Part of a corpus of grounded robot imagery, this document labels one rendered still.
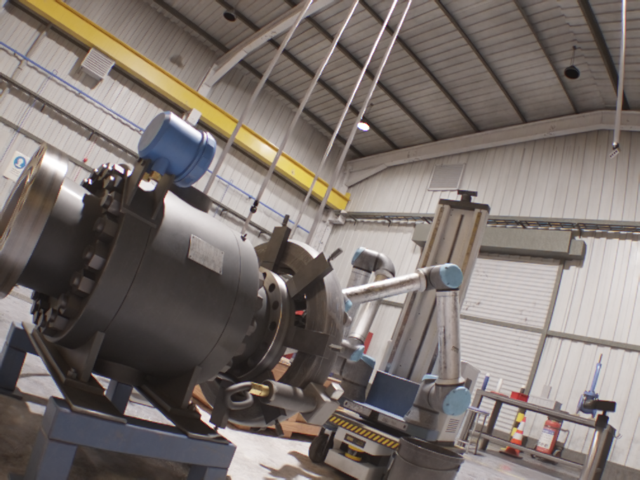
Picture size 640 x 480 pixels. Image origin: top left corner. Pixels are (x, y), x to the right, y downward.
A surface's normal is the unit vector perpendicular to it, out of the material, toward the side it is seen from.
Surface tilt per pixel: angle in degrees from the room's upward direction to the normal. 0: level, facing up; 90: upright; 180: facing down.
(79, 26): 90
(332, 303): 67
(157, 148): 131
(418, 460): 93
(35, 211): 82
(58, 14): 90
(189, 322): 102
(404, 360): 90
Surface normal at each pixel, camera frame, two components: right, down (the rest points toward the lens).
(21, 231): 0.68, 0.23
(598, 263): -0.67, -0.41
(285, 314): 0.80, -0.22
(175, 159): 0.31, 0.69
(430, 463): -0.20, -0.25
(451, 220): -0.52, -0.38
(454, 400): 0.33, -0.01
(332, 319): 0.35, -0.37
